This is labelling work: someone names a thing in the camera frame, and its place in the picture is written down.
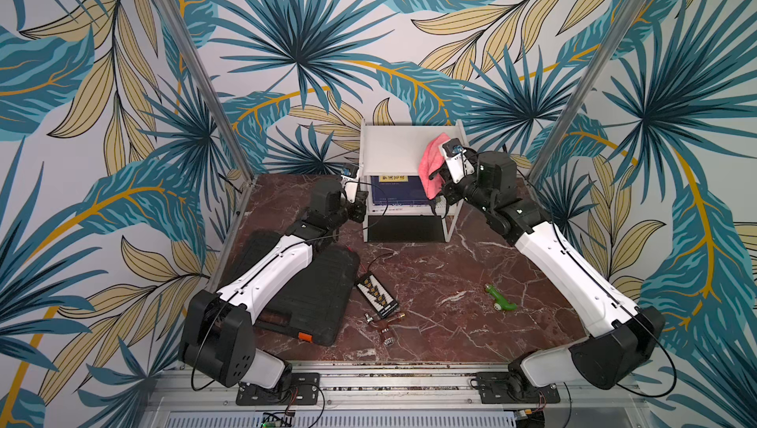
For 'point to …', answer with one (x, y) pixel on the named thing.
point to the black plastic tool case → (312, 306)
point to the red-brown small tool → (383, 325)
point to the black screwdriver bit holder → (377, 296)
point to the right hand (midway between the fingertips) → (445, 166)
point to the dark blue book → (397, 190)
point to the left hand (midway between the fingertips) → (362, 194)
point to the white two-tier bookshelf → (400, 209)
